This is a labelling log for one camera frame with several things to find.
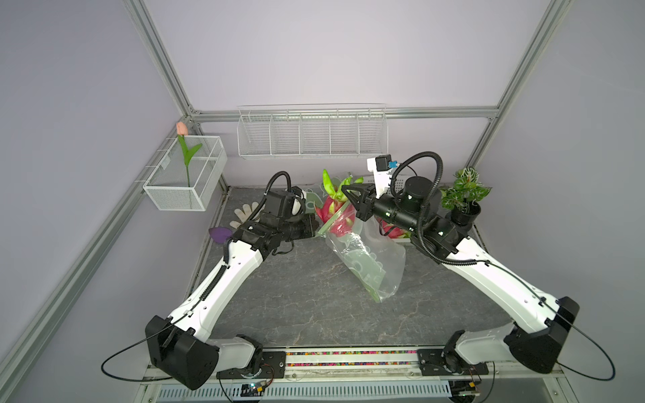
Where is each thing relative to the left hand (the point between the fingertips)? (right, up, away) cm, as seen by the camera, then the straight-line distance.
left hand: (319, 225), depth 74 cm
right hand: (+7, +11, -13) cm, 18 cm away
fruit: (+19, -1, -14) cm, 24 cm away
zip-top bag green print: (+16, -8, +6) cm, 19 cm away
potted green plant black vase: (+47, +9, +9) cm, 49 cm away
